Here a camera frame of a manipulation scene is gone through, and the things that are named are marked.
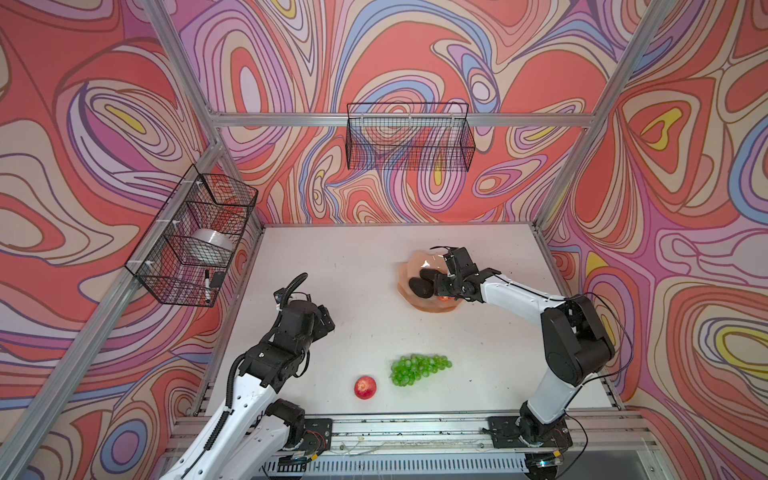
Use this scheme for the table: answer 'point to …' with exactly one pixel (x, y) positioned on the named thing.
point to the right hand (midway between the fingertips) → (446, 290)
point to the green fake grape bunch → (412, 368)
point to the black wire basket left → (188, 248)
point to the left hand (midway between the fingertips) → (320, 314)
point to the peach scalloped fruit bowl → (411, 268)
